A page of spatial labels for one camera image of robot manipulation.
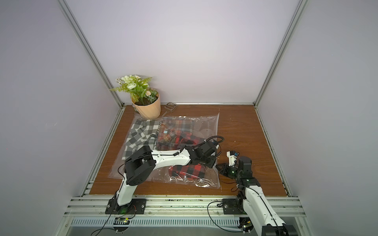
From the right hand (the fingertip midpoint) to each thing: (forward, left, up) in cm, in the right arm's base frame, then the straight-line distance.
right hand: (218, 160), depth 84 cm
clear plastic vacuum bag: (+27, +7, -3) cm, 28 cm away
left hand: (0, +1, -1) cm, 2 cm away
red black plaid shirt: (-5, +13, -3) cm, 14 cm away
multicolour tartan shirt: (+19, +28, -1) cm, 34 cm away
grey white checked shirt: (+19, +51, -2) cm, 55 cm away
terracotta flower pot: (+33, +45, +10) cm, 56 cm away
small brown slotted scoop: (+46, +36, -3) cm, 58 cm away
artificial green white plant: (+38, +52, +24) cm, 69 cm away
